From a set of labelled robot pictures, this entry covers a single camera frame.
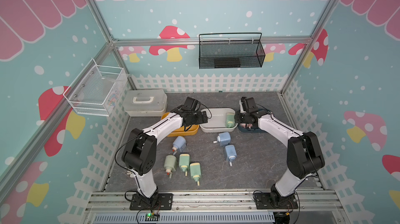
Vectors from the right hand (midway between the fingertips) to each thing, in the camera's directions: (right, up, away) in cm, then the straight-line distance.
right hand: (237, 116), depth 94 cm
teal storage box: (+2, -4, -27) cm, 28 cm away
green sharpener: (-4, -3, +2) cm, 5 cm away
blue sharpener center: (-6, -19, -11) cm, 23 cm away
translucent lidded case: (-58, +8, +5) cm, 59 cm away
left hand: (-22, -3, -2) cm, 22 cm away
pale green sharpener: (-38, -24, -15) cm, 47 cm away
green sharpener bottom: (-24, -26, -18) cm, 40 cm away
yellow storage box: (-27, -9, 0) cm, 29 cm away
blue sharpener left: (-34, -14, -7) cm, 38 cm away
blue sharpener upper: (-9, -13, -6) cm, 17 cm away
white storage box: (-11, -3, +14) cm, 18 cm away
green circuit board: (-45, -47, -21) cm, 68 cm away
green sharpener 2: (-30, -23, -14) cm, 41 cm away
